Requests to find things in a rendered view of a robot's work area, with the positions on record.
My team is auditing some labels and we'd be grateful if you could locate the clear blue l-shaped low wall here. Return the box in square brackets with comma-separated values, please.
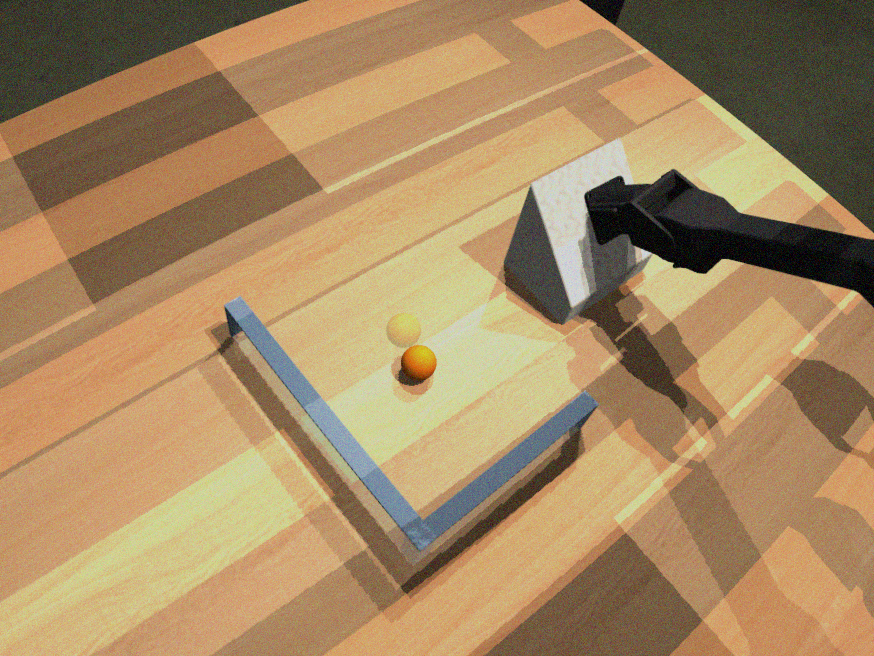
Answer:
[224, 296, 599, 551]

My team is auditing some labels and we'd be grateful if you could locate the brown ball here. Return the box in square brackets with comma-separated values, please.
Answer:
[401, 345, 437, 381]

